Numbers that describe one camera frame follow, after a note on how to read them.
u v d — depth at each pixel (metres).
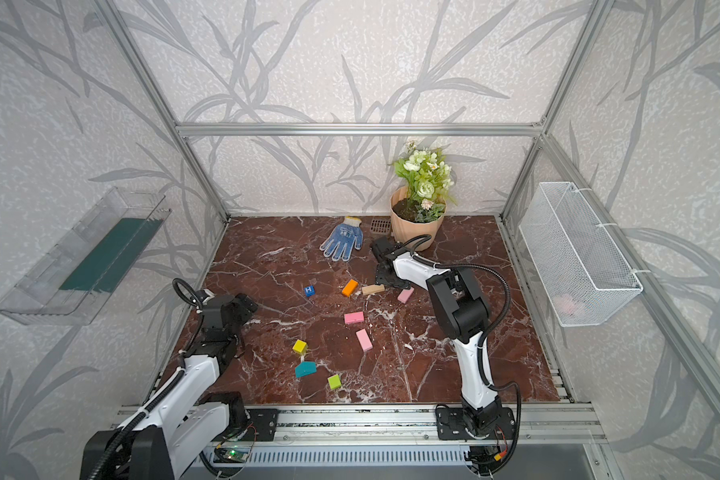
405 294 0.96
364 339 0.87
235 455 0.71
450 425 0.73
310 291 0.98
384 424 0.75
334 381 0.81
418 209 1.01
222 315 0.65
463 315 0.56
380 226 1.16
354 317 0.91
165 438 0.43
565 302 0.72
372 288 0.99
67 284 0.63
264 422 0.74
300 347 0.85
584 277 0.61
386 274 0.76
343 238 1.13
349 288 0.99
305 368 0.83
